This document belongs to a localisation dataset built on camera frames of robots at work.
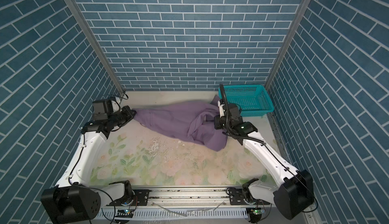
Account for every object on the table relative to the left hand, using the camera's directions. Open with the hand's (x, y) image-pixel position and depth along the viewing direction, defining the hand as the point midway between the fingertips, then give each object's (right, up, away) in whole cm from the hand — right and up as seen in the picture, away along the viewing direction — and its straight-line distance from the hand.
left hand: (137, 111), depth 79 cm
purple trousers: (+30, -6, +7) cm, 32 cm away
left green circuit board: (-3, -49, -7) cm, 50 cm away
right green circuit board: (+61, -48, -8) cm, 78 cm away
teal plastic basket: (+75, +7, +37) cm, 84 cm away
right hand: (+41, -3, +2) cm, 41 cm away
